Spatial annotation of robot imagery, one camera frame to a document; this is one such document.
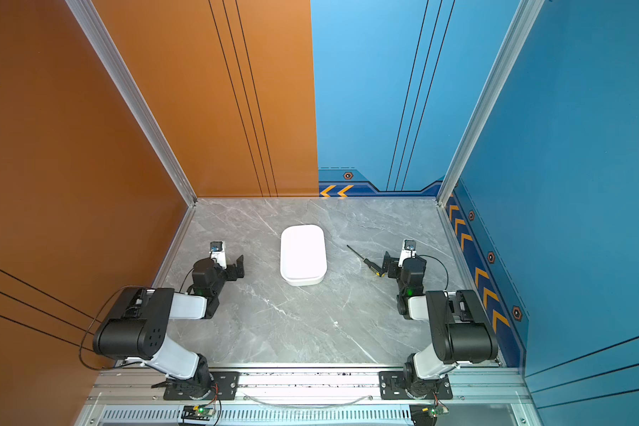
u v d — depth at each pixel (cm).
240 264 88
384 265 87
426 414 70
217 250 81
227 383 74
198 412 71
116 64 79
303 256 94
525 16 70
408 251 80
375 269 96
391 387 72
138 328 46
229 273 85
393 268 85
